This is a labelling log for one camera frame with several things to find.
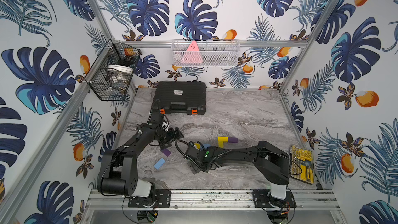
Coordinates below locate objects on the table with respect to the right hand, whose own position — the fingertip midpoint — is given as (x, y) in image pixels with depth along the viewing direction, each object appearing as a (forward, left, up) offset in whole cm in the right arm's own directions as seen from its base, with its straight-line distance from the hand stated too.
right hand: (197, 161), depth 86 cm
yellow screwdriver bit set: (-2, -55, +2) cm, 55 cm away
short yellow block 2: (+3, -1, +14) cm, 14 cm away
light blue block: (-2, +21, 0) cm, 21 cm away
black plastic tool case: (+42, +8, +7) cm, 43 cm away
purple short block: (+14, -21, -1) cm, 25 cm away
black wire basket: (+42, +52, +28) cm, 73 cm away
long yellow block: (+11, -14, 0) cm, 18 cm away
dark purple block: (+5, +18, +2) cm, 19 cm away
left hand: (+10, +11, +8) cm, 17 cm away
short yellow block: (+15, -16, -1) cm, 22 cm away
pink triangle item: (+50, +4, +35) cm, 61 cm away
